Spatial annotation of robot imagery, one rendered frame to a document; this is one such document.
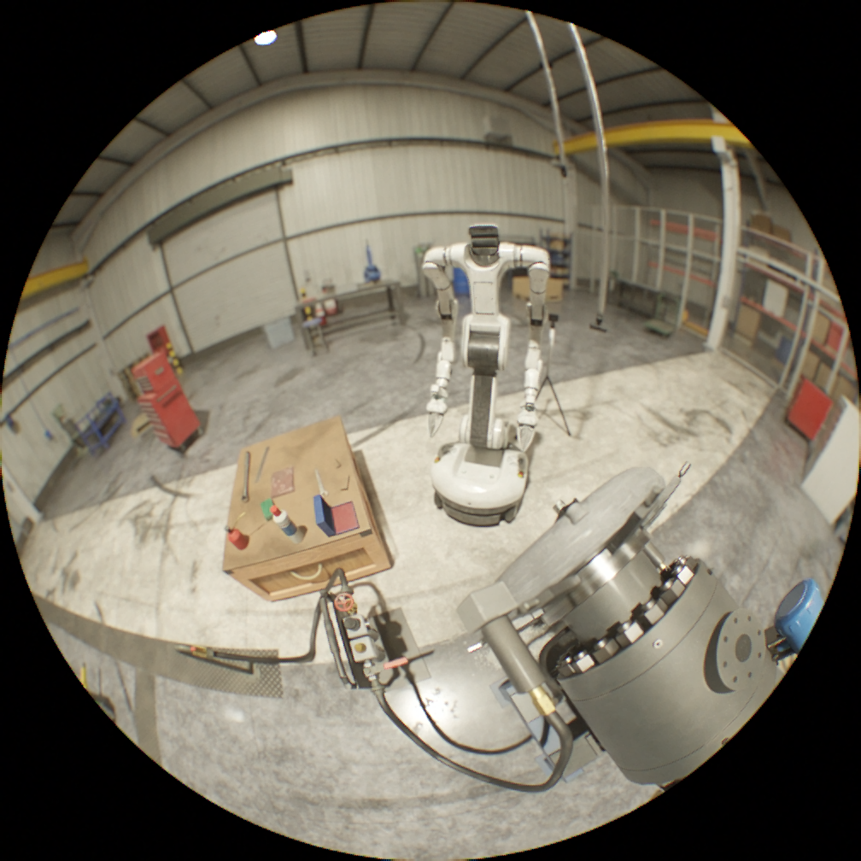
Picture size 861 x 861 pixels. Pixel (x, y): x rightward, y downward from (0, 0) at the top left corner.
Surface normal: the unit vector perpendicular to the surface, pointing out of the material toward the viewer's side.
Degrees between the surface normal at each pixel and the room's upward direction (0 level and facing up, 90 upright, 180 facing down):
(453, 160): 90
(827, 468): 90
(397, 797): 0
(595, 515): 19
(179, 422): 90
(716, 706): 24
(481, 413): 70
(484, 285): 96
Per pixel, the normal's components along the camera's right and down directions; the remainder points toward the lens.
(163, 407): 0.97, 0.07
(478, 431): -0.35, 0.30
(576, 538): -0.52, -0.55
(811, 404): -0.89, 0.34
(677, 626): -0.34, -0.67
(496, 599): 0.26, -0.84
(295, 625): -0.10, -0.78
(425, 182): 0.28, 0.57
